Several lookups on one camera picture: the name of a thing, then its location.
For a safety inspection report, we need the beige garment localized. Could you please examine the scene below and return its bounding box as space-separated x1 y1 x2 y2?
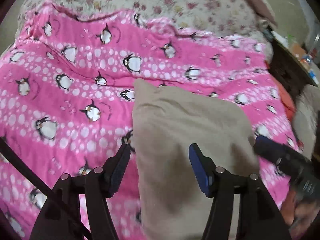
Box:
132 79 259 239

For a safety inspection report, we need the dark wooden bedside table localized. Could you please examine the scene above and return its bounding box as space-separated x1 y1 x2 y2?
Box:
268 39 318 101

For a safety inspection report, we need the pink penguin blanket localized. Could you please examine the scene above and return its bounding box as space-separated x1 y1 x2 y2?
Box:
0 0 304 240

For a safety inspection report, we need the floral bed sheet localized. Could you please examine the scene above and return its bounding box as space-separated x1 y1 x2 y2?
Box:
16 0 273 60

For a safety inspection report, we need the black cable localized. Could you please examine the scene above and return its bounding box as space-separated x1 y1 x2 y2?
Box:
0 135 93 240

